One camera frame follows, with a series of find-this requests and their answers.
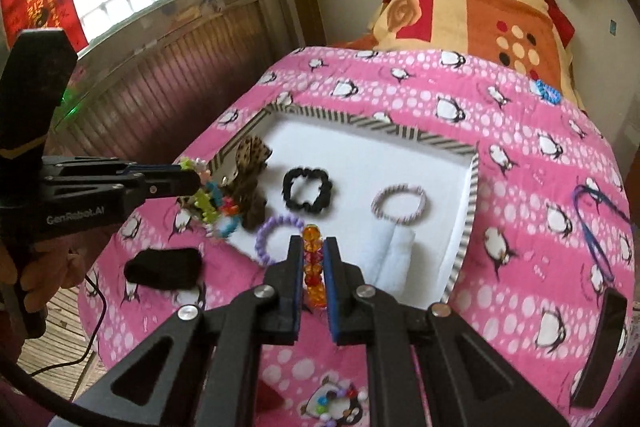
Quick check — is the black cloth pouch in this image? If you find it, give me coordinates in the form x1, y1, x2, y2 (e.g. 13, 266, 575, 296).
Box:
124, 247, 204, 292

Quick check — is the striped cardboard box tray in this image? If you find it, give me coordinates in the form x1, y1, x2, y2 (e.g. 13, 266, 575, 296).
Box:
207, 103, 480, 310

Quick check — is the multicolour bead bracelet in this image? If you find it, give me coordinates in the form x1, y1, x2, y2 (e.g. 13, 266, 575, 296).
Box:
306, 382, 363, 425

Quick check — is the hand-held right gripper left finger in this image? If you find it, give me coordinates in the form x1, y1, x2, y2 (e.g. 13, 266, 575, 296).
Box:
72, 234, 306, 427

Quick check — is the blue bead bracelet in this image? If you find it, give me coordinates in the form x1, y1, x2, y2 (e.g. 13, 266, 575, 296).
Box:
532, 79, 561, 102

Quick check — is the amber bead bracelet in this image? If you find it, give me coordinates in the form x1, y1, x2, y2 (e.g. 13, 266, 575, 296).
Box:
300, 223, 330, 310

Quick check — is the purple bracelet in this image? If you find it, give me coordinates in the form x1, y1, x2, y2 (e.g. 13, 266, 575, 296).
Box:
255, 214, 306, 265

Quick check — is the black rectangular clip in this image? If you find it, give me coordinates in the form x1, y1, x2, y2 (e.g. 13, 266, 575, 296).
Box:
570, 288, 628, 410

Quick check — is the person's left hand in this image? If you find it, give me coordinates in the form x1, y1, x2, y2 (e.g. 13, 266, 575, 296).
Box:
0, 234, 83, 308

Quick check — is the orange floral pillow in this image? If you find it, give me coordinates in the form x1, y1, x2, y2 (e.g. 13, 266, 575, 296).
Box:
367, 0, 576, 108

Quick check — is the pink penguin print blanket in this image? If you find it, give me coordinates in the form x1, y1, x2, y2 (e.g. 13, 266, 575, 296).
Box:
77, 46, 633, 427

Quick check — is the dark blue cord loop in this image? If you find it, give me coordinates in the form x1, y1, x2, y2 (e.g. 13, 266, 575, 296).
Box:
572, 184, 633, 288

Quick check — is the black scrunchie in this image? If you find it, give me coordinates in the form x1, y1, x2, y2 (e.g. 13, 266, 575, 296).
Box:
281, 167, 335, 212

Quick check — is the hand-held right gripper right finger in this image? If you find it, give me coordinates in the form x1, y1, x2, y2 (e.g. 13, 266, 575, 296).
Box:
322, 236, 571, 427

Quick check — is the pink white striped hair tie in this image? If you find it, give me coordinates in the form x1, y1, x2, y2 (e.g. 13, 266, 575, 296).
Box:
371, 184, 428, 225

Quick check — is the green flower bead bracelet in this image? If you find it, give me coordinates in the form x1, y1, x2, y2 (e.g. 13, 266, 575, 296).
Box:
179, 157, 242, 240

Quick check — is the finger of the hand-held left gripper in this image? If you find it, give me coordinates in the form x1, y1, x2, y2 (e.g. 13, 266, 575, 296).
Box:
120, 161, 183, 178
127, 169, 202, 208

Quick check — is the thin black cable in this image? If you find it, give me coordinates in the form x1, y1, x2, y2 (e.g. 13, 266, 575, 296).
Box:
30, 274, 107, 375

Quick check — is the white cloth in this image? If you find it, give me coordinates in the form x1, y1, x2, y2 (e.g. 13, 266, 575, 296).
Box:
370, 227, 418, 288

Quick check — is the leopard print scrunchie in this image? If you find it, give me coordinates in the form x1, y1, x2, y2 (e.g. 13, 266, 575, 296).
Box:
220, 137, 273, 230

